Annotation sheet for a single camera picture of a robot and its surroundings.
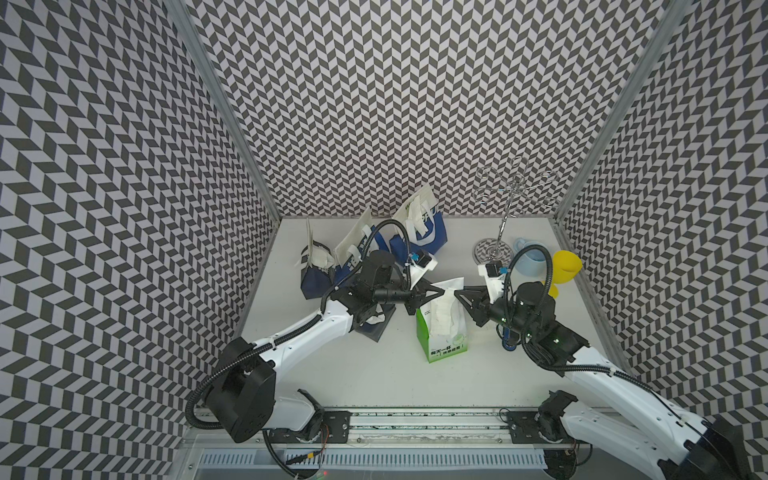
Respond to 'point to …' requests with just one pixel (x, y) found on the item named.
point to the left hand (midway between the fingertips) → (441, 295)
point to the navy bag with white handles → (317, 267)
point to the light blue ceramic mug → (530, 262)
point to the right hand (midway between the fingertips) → (456, 297)
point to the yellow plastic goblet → (565, 266)
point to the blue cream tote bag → (356, 247)
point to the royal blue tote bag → (424, 223)
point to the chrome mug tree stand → (518, 189)
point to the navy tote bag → (373, 327)
